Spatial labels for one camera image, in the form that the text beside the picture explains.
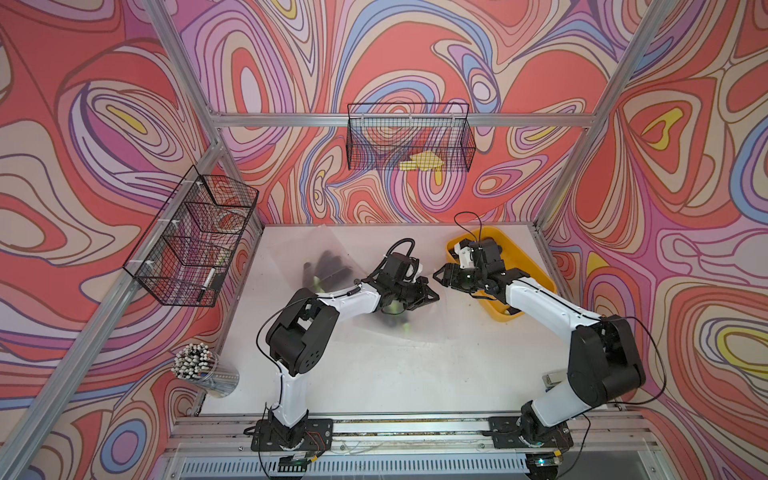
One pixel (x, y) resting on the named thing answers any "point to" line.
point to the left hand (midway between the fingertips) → (444, 299)
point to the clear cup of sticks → (200, 364)
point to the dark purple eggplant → (307, 276)
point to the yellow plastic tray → (514, 258)
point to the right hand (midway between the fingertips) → (440, 284)
